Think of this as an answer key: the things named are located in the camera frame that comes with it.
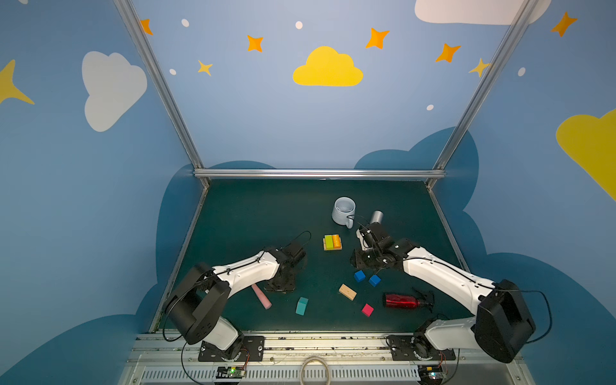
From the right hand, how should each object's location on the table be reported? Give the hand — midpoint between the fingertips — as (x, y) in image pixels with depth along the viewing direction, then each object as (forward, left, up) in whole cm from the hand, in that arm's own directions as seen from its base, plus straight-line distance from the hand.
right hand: (356, 257), depth 85 cm
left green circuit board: (-36, +39, -8) cm, 53 cm away
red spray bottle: (-12, -19, -7) cm, 24 cm away
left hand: (-10, +24, -8) cm, 27 cm away
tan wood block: (-10, +3, -9) cm, 13 cm away
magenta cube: (-15, -4, -9) cm, 18 cm away
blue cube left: (-4, -2, -7) cm, 9 cm away
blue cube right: (-5, -8, -8) cm, 12 cm away
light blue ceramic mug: (+29, +3, -8) cm, 30 cm away
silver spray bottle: (+24, -12, -7) cm, 27 cm away
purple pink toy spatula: (-15, +32, -7) cm, 36 cm away
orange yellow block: (+11, +6, -8) cm, 15 cm away
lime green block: (+10, +9, -7) cm, 16 cm away
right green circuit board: (-33, -22, -10) cm, 41 cm away
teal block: (-16, +19, -8) cm, 26 cm away
